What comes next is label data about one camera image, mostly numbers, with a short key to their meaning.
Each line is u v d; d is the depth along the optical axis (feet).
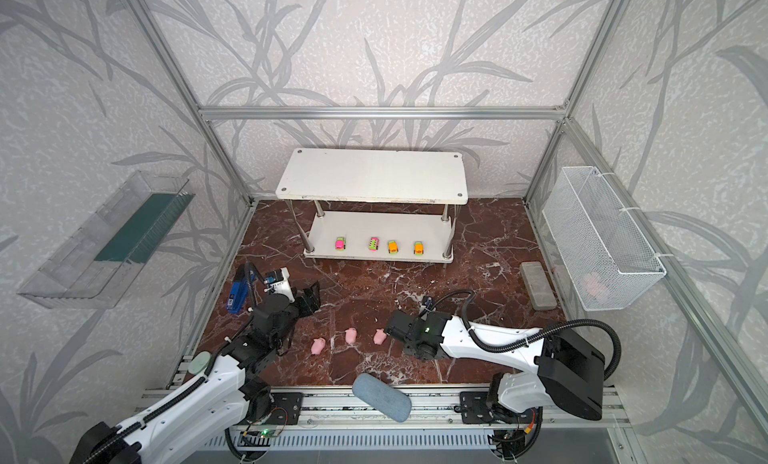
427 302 2.46
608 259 2.01
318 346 2.70
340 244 3.16
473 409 2.37
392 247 3.14
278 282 2.32
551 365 1.35
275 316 2.07
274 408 2.38
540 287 3.06
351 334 2.77
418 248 3.13
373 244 3.15
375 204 2.48
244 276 3.04
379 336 2.77
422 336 1.87
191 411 1.60
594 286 2.42
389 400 2.37
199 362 2.62
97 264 2.13
